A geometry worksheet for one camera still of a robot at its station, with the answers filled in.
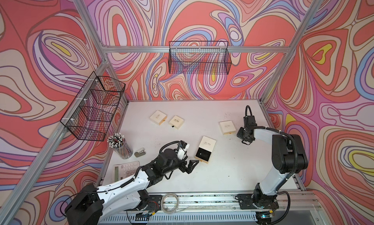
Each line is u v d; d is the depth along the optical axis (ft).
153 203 2.36
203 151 2.97
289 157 1.59
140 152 2.96
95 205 1.32
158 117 3.46
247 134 2.41
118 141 2.52
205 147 2.98
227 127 3.29
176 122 3.35
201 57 3.15
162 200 2.40
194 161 2.26
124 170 2.67
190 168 2.26
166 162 1.95
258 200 2.18
